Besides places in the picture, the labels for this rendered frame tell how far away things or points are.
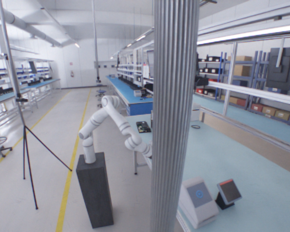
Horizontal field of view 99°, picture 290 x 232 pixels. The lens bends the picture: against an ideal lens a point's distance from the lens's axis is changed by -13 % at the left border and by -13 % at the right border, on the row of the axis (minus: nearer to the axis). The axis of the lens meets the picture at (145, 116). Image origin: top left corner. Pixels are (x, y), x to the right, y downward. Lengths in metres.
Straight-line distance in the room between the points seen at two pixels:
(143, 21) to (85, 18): 2.34
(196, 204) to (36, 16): 6.93
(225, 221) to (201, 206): 0.16
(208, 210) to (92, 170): 0.95
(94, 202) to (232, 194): 1.23
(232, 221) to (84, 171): 1.10
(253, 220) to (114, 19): 6.63
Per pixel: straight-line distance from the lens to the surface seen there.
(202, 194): 0.77
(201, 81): 1.59
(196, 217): 0.74
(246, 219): 0.92
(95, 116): 1.08
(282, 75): 2.60
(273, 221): 0.98
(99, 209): 1.72
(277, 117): 4.64
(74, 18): 6.64
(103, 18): 6.62
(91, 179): 1.42
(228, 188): 0.86
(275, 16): 0.88
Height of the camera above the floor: 1.67
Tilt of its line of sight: 20 degrees down
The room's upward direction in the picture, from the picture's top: straight up
